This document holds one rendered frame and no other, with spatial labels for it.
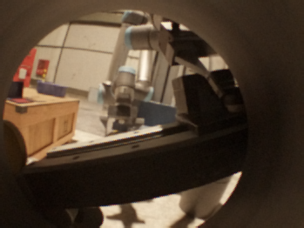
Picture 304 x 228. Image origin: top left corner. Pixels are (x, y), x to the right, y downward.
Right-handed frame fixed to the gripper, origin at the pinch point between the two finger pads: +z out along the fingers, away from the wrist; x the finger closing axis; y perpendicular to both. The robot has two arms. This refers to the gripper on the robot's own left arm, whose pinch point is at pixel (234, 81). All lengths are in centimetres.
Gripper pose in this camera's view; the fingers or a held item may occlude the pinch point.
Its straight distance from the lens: 23.8
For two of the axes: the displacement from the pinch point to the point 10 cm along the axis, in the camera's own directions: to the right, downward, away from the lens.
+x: 9.4, -2.3, 2.4
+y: 0.8, -5.5, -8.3
